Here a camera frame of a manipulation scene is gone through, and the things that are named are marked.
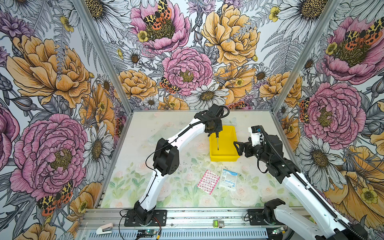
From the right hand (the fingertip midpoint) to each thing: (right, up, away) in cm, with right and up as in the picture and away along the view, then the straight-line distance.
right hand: (242, 145), depth 78 cm
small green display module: (-13, -35, -8) cm, 38 cm away
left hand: (-11, +6, +14) cm, 19 cm away
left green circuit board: (-47, -40, -8) cm, 62 cm away
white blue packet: (-5, -21, +9) cm, 23 cm away
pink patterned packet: (-17, -22, +7) cm, 29 cm away
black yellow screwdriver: (-11, +3, +13) cm, 17 cm away
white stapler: (-65, -37, -9) cm, 76 cm away
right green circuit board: (+15, -39, -7) cm, 43 cm away
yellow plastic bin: (-5, -6, +14) cm, 16 cm away
